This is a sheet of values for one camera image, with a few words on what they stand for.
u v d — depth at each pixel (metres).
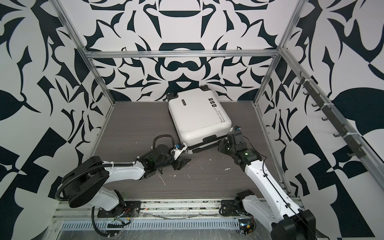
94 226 0.69
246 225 0.71
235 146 0.59
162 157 0.66
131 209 0.73
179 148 0.72
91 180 0.44
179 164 0.73
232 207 0.74
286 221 0.38
